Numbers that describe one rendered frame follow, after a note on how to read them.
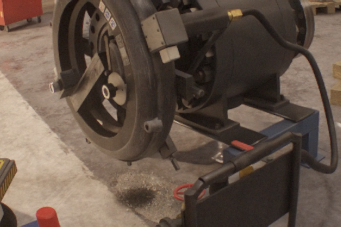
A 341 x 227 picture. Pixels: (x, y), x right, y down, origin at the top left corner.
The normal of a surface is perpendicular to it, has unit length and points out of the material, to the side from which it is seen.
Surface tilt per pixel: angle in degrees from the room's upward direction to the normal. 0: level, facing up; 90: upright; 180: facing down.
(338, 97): 90
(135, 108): 90
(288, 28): 84
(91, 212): 0
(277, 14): 70
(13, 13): 90
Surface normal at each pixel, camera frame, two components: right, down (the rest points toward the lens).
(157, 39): -0.80, 0.29
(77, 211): -0.10, -0.93
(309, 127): 0.60, 0.23
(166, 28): 0.52, -0.14
